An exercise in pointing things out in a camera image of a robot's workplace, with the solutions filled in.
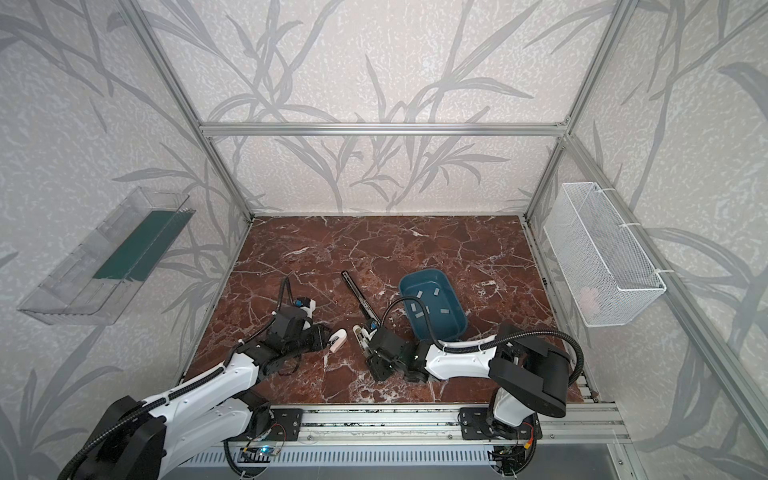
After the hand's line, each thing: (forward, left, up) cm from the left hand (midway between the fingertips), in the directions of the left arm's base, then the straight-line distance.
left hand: (334, 323), depth 87 cm
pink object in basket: (-1, -66, +18) cm, 68 cm away
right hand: (-6, -12, -2) cm, 14 cm away
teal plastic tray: (+4, -34, -3) cm, 34 cm away
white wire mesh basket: (-2, -62, +31) cm, 70 cm away
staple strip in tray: (+12, -26, -4) cm, 29 cm away
